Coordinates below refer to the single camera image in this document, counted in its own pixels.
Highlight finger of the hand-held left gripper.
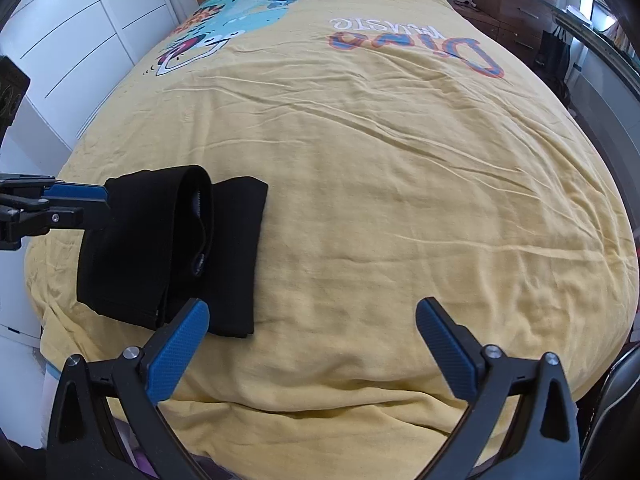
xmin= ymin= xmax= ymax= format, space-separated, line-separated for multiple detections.
xmin=0 ymin=173 xmax=109 ymax=202
xmin=0 ymin=199 xmax=109 ymax=251

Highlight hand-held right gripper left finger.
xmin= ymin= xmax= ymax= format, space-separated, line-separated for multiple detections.
xmin=46 ymin=298 xmax=211 ymax=480

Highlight desk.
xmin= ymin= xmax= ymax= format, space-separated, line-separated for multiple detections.
xmin=550 ymin=0 xmax=640 ymax=126

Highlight wooden dresser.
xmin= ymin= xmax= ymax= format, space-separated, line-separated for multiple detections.
xmin=474 ymin=0 xmax=557 ymax=67

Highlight yellow printed blanket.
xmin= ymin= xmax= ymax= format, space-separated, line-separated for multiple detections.
xmin=25 ymin=0 xmax=639 ymax=467

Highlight black pants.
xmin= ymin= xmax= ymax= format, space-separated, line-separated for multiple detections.
xmin=76 ymin=164 xmax=270 ymax=340

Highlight black chair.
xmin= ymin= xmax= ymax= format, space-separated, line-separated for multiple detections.
xmin=579 ymin=342 xmax=640 ymax=480

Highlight black bag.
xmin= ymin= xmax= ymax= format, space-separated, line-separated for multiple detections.
xmin=534 ymin=27 xmax=572 ymax=83

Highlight wooden nightstand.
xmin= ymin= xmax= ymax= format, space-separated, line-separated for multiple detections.
xmin=450 ymin=2 xmax=502 ymax=42

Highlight white radiator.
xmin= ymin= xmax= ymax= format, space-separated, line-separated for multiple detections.
xmin=569 ymin=45 xmax=640 ymax=173

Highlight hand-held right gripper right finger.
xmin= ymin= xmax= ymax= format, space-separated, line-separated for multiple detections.
xmin=415 ymin=297 xmax=583 ymax=480

